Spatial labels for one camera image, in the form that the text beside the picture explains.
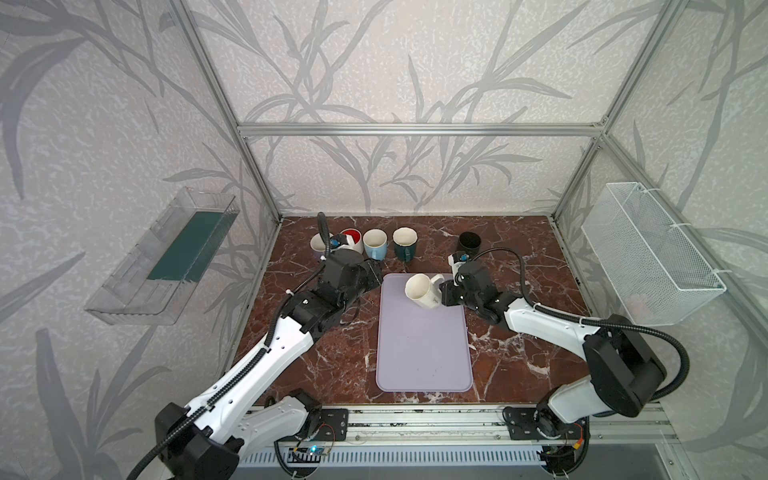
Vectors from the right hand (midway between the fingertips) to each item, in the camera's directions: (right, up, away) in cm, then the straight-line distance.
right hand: (440, 276), depth 89 cm
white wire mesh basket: (+43, +5, -27) cm, 51 cm away
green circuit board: (-32, -39, -19) cm, 54 cm away
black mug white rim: (+11, +10, +10) cm, 18 cm away
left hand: (-16, +7, -15) cm, 23 cm away
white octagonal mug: (-5, -3, -6) cm, 9 cm away
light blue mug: (-21, +10, +13) cm, 26 cm away
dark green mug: (-11, +11, +14) cm, 21 cm away
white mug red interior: (-28, +11, +14) cm, 33 cm away
